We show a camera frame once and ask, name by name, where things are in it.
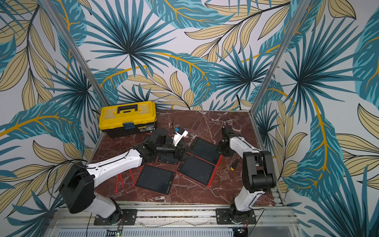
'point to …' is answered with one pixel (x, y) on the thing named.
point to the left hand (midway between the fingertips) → (191, 152)
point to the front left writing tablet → (155, 178)
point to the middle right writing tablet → (196, 169)
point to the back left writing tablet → (163, 158)
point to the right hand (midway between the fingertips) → (222, 152)
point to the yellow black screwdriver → (233, 167)
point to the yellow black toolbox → (126, 119)
